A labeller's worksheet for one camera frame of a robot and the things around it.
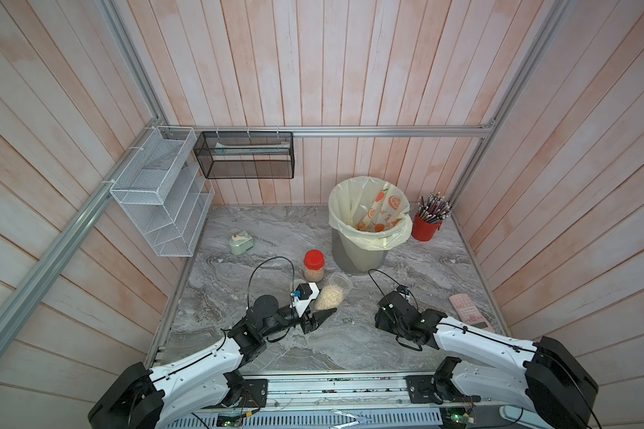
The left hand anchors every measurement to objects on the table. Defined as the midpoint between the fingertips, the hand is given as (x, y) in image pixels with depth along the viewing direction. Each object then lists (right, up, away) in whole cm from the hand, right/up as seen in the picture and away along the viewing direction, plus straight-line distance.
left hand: (328, 303), depth 73 cm
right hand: (+18, -9, +14) cm, 25 cm away
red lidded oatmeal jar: (-4, +9, +14) cm, 17 cm away
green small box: (-33, +15, +28) cm, 45 cm away
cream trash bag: (+17, +27, +24) cm, 40 cm away
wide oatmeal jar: (+1, +3, -4) cm, 5 cm away
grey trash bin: (+8, +11, +21) cm, 25 cm away
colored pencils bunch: (+41, +28, +25) cm, 56 cm away
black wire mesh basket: (-32, +51, +32) cm, 68 cm away
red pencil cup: (+41, +20, +33) cm, 56 cm away
